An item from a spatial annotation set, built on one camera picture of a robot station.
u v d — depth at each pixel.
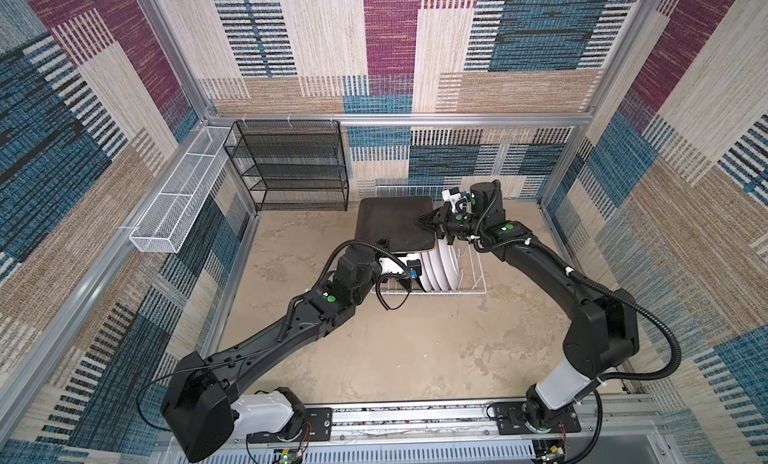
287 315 0.50
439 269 0.85
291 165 1.10
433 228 0.73
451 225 0.72
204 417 0.38
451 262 0.87
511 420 0.73
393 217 0.98
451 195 0.79
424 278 0.85
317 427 0.73
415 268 0.65
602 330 0.44
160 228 0.91
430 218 0.73
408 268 0.65
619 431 0.73
